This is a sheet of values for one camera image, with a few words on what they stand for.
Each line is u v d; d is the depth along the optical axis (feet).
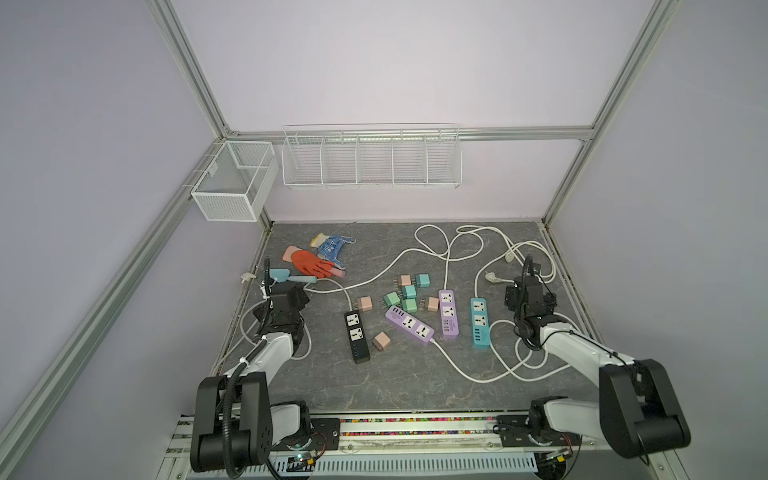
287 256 3.58
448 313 3.05
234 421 1.36
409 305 3.09
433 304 3.11
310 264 3.44
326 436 2.40
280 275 3.48
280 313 2.23
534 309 2.26
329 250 3.66
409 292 3.23
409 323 2.99
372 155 3.21
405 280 3.35
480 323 2.99
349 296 3.24
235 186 3.25
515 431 2.43
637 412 1.37
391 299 3.16
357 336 2.86
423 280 3.28
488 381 2.71
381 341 2.86
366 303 3.16
